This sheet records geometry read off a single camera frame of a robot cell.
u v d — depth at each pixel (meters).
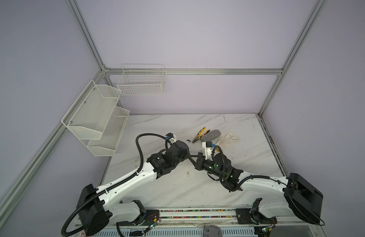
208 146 0.70
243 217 0.73
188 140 1.04
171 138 0.68
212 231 0.69
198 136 1.05
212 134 1.04
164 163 0.54
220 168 0.59
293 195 0.42
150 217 0.73
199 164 0.67
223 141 1.04
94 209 0.38
